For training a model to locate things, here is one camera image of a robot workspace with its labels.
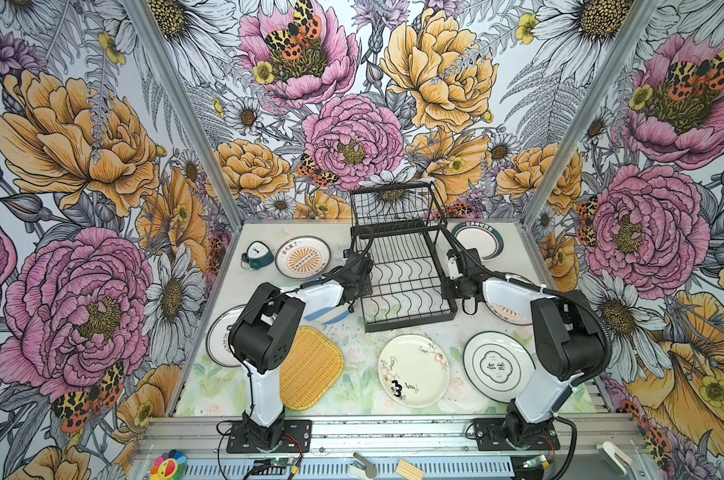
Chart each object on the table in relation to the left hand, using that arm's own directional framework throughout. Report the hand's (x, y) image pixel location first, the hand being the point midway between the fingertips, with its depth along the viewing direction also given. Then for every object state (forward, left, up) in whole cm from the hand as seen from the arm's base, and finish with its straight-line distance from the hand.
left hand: (362, 292), depth 98 cm
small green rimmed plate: (+27, -46, -3) cm, 53 cm away
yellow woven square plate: (-22, +13, -2) cm, 26 cm away
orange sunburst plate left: (+17, +22, -3) cm, 28 cm away
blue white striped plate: (-7, +11, -3) cm, 13 cm away
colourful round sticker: (-45, +44, -1) cm, 63 cm away
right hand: (-2, -27, 0) cm, 27 cm away
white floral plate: (-25, -14, -1) cm, 28 cm away
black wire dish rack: (+6, -16, 0) cm, 17 cm away
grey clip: (-46, 0, -1) cm, 46 cm away
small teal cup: (+14, +37, +2) cm, 39 cm away
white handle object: (-46, -59, 0) cm, 74 cm away
